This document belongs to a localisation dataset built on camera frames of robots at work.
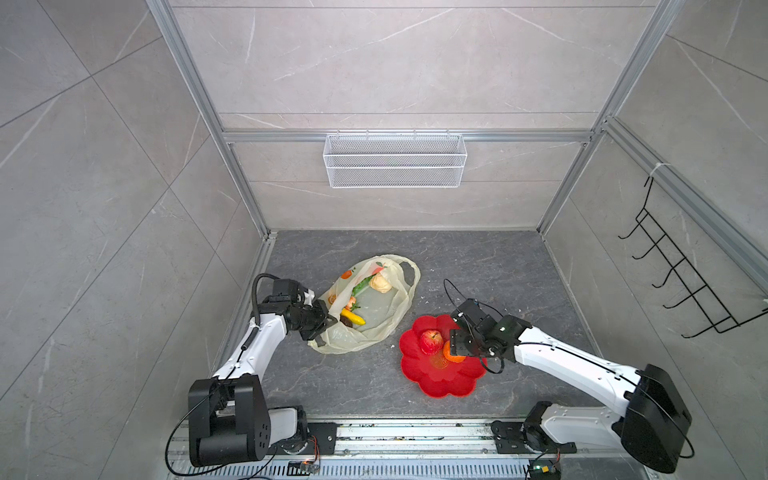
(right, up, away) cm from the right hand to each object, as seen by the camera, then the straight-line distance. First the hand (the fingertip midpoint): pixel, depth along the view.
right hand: (459, 341), depth 83 cm
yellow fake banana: (-32, +5, +9) cm, 33 cm away
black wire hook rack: (+47, +17, -20) cm, 54 cm away
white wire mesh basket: (-20, +57, +17) cm, 63 cm away
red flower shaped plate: (-7, -10, +1) cm, 12 cm away
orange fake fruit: (-2, -5, +3) cm, 6 cm away
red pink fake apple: (-8, 0, 0) cm, 8 cm away
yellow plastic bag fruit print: (-27, +10, +16) cm, 32 cm away
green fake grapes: (-28, +15, +18) cm, 37 cm away
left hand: (-36, +8, +2) cm, 37 cm away
